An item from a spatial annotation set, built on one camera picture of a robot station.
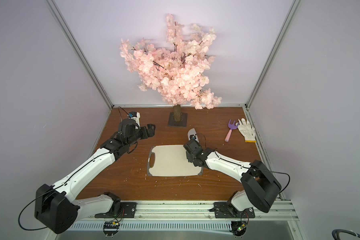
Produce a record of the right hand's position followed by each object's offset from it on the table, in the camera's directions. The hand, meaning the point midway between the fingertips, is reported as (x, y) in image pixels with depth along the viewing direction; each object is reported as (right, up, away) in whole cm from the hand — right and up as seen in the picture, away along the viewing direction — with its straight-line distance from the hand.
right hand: (193, 149), depth 88 cm
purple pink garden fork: (+30, +13, +19) cm, 38 cm away
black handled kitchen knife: (-1, +10, +11) cm, 14 cm away
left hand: (-25, +15, -7) cm, 30 cm away
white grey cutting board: (-14, -7, +2) cm, 16 cm away
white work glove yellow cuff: (+40, +11, +19) cm, 45 cm away
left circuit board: (-42, -36, -15) cm, 57 cm away
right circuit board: (+21, -34, -18) cm, 43 cm away
